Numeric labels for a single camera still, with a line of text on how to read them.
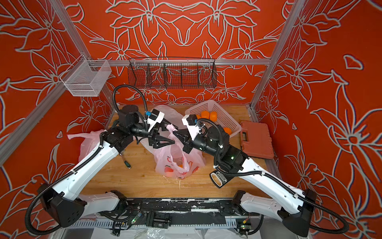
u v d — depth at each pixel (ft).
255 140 3.02
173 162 2.12
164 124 1.99
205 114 3.57
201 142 1.70
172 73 3.27
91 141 2.66
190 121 1.60
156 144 1.78
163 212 2.38
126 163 2.87
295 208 1.25
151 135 1.77
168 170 2.47
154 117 1.67
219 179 2.67
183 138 1.78
